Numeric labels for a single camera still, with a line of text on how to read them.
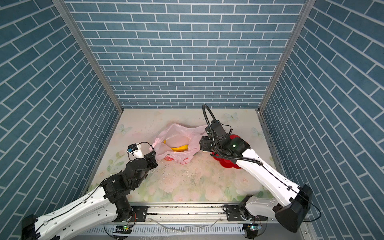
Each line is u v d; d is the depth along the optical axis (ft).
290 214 1.23
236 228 2.32
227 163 3.04
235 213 2.42
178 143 3.18
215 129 1.72
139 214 2.40
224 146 1.71
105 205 1.67
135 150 2.09
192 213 2.48
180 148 3.16
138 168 1.77
